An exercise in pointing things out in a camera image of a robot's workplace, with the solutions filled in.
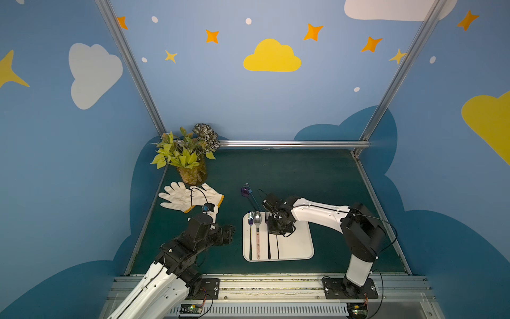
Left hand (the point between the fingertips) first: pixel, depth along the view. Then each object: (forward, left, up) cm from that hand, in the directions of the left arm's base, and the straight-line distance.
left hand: (227, 225), depth 76 cm
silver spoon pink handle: (+8, -12, -12) cm, 19 cm away
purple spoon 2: (-7, -21, -10) cm, 24 cm away
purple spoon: (+24, -6, -13) cm, 28 cm away
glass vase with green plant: (+34, +23, +4) cm, 41 cm away
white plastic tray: (-3, -30, -13) cm, 33 cm away
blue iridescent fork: (+28, -6, -13) cm, 31 cm away
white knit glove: (+20, +28, -13) cm, 36 cm away
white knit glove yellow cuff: (+21, +18, -14) cm, 31 cm away
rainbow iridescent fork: (+8, -9, -14) cm, 19 cm away
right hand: (+3, -20, -12) cm, 23 cm away
